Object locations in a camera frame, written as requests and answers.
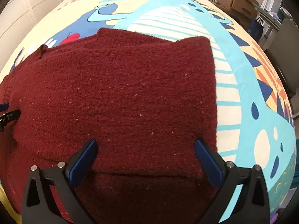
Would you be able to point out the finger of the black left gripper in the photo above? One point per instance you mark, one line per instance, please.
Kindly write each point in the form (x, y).
(7, 117)

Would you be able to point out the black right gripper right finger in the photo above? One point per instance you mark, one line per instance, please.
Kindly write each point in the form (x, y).
(252, 205)

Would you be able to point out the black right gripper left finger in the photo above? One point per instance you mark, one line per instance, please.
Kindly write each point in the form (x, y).
(38, 204)

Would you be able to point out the dark red knitted sweater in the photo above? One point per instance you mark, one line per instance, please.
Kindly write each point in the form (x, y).
(144, 100)

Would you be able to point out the colourful dinosaur print bedsheet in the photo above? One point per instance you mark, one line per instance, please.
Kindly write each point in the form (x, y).
(254, 119)

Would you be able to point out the white panelled wardrobe door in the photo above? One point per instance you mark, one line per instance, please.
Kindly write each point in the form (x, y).
(18, 18)

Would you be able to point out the dark hanging bag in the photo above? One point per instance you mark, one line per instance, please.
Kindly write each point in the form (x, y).
(255, 29)

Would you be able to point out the brown cardboard box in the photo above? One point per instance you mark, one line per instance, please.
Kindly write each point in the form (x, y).
(244, 7)

